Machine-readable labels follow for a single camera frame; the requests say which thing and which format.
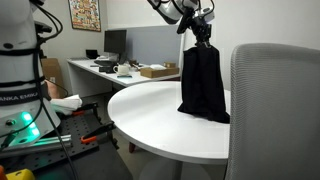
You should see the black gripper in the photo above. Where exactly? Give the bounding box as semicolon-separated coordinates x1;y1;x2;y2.
190;14;214;50

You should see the black t-shirt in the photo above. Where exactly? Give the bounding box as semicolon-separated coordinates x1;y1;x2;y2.
176;44;231;125

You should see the grey desk partition panel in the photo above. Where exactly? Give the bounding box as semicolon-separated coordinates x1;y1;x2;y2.
107;24;186;82

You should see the white paper item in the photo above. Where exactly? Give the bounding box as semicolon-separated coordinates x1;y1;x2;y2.
149;63;167;71

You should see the flat cardboard box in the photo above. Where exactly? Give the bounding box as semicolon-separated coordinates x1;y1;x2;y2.
139;66;181;80

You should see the black computer monitor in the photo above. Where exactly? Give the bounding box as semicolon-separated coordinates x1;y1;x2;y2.
103;29;128;64

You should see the grey mesh office chair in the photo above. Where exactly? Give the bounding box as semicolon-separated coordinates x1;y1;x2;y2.
223;42;320;180

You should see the black desk object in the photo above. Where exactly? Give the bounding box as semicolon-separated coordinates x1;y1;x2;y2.
98;65;115;74

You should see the black keyboard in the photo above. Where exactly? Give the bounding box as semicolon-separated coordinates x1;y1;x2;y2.
93;58;118;67

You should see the small black desk device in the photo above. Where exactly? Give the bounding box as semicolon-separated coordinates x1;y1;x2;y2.
85;49;101;60

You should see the white office desk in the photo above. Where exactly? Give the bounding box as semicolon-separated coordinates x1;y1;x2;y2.
66;57;182;100

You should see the reddish brown furniture foot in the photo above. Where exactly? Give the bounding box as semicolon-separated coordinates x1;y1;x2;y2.
128;141;138;154

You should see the orange black bar clamp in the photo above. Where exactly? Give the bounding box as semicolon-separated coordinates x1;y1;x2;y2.
80;121;116;145
71;101;100;118

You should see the white crumpled cloth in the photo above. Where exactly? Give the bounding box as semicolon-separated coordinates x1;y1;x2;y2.
49;93;84;116

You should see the tall brown cardboard box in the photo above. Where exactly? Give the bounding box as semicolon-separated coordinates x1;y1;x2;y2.
41;57;68;100

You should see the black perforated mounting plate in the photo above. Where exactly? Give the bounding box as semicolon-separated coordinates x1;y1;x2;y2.
0;111;118;174

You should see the yellow plastic object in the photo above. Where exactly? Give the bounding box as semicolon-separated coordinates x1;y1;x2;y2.
5;168;36;180

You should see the orange plastic object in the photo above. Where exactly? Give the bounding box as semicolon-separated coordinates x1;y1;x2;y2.
0;164;8;180

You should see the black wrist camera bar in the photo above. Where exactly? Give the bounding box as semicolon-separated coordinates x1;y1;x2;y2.
175;7;195;35

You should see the colourful framed wall poster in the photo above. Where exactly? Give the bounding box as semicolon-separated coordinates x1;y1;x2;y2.
67;0;102;33

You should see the black camera tripod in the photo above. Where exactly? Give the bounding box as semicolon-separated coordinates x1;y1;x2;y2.
33;20;54;60

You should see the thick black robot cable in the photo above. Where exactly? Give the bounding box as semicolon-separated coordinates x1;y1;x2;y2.
29;0;81;180

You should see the aluminium rail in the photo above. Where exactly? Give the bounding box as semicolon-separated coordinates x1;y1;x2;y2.
0;134;73;158

